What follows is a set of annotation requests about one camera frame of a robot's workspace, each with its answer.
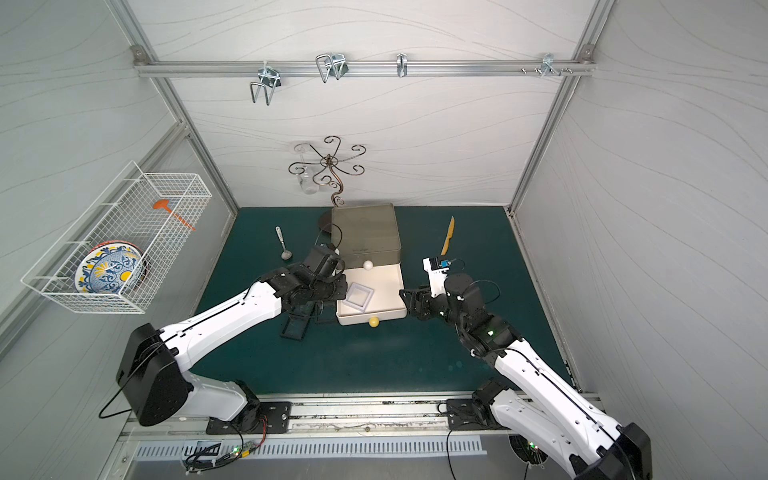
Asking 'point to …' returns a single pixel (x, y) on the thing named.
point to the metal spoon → (286, 254)
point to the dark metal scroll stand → (330, 172)
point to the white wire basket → (156, 211)
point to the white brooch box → (358, 296)
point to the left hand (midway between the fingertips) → (346, 286)
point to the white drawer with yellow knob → (388, 301)
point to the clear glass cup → (307, 176)
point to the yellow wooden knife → (449, 236)
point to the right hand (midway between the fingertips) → (411, 288)
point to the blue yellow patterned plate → (111, 267)
